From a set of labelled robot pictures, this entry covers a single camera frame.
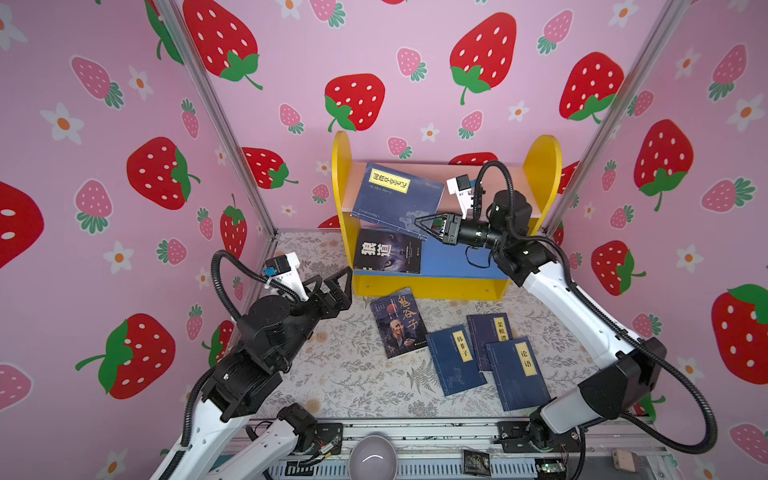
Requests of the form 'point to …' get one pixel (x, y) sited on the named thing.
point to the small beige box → (625, 461)
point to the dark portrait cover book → (399, 324)
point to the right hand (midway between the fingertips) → (414, 224)
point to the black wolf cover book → (387, 252)
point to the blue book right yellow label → (518, 378)
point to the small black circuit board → (476, 463)
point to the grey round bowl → (373, 458)
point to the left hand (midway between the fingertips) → (339, 272)
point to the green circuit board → (550, 469)
